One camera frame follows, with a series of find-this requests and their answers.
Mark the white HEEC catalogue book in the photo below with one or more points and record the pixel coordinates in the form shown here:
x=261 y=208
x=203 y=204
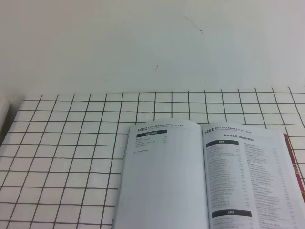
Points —
x=177 y=174

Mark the white black-grid tablecloth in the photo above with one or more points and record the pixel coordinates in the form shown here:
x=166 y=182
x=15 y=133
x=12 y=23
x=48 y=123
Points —
x=61 y=159

